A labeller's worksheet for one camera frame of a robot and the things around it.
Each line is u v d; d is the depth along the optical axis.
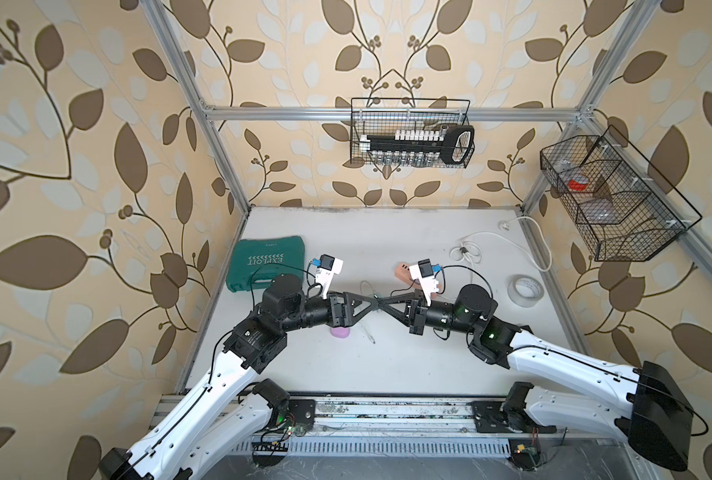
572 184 0.81
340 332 0.89
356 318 0.58
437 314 0.60
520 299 0.94
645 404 0.41
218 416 0.46
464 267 0.54
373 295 0.64
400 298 0.62
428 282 0.61
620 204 0.75
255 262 0.99
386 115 0.91
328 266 0.61
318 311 0.58
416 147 0.87
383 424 0.74
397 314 0.64
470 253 1.03
